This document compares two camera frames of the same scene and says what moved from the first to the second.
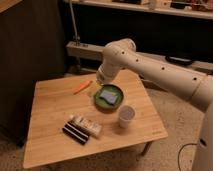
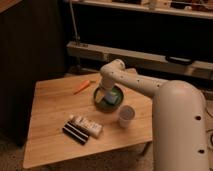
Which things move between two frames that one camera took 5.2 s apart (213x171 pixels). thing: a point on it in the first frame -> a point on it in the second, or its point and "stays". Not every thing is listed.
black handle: [178, 60] stays
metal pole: [76, 37] stays
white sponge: [108, 96] stays
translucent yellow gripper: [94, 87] -> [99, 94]
